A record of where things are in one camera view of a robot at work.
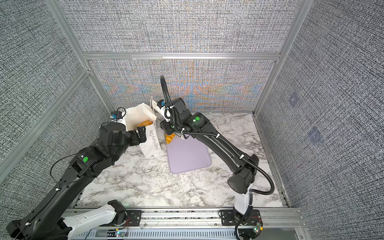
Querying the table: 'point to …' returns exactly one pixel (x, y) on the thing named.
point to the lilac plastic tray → (188, 154)
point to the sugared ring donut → (145, 123)
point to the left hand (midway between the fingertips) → (137, 128)
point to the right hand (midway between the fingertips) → (165, 120)
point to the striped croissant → (169, 138)
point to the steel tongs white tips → (156, 112)
